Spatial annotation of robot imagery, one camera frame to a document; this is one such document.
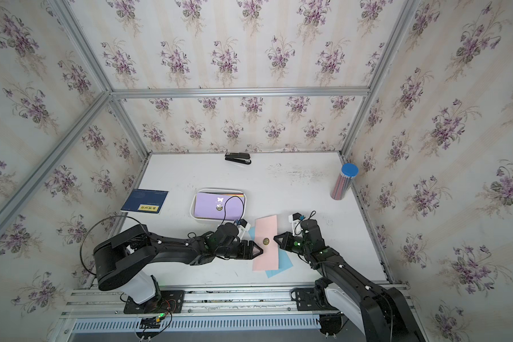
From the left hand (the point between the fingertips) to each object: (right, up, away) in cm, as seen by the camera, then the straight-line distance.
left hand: (261, 256), depth 80 cm
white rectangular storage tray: (-16, +24, +16) cm, 33 cm away
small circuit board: (-38, -19, -9) cm, 43 cm away
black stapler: (-12, +41, +35) cm, 55 cm away
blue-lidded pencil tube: (+36, +32, +7) cm, 49 cm away
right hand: (+6, +6, +4) cm, 9 cm away
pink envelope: (+2, +8, +8) cm, 11 cm away
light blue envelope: (+9, -2, +2) cm, 10 cm away
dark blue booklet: (-56, +19, +21) cm, 62 cm away
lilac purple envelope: (-18, +17, +13) cm, 28 cm away
